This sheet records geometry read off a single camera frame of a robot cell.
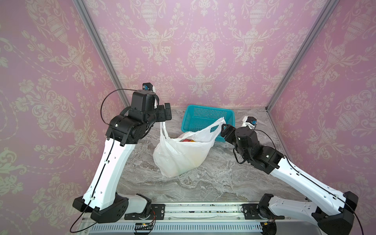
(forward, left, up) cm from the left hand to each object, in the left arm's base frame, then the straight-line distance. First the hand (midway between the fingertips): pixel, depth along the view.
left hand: (161, 108), depth 64 cm
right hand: (-2, -31, -11) cm, 33 cm away
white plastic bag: (-11, -5, -23) cm, 26 cm away
